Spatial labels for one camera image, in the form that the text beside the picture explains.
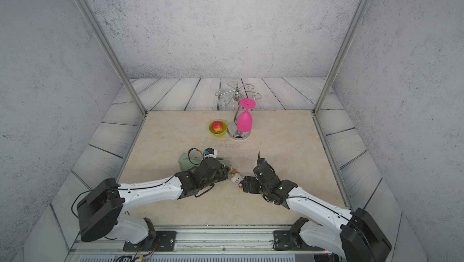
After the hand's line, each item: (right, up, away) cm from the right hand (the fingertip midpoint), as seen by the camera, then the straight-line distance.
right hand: (249, 183), depth 83 cm
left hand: (-7, +6, -1) cm, 9 cm away
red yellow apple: (-17, +25, +23) cm, 38 cm away
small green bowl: (-13, +23, +25) cm, 36 cm away
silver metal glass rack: (-7, +42, +8) cm, 43 cm away
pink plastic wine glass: (-2, +28, +8) cm, 29 cm away
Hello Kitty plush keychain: (-6, +2, +4) cm, 7 cm away
